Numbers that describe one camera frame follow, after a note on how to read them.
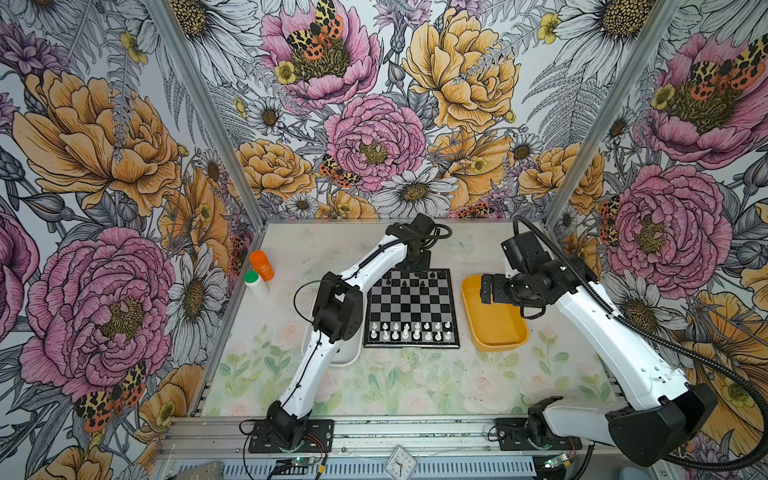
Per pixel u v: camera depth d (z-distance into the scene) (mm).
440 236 849
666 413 376
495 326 901
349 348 850
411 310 965
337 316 608
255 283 943
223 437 758
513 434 734
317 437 734
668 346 406
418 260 857
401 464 690
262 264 992
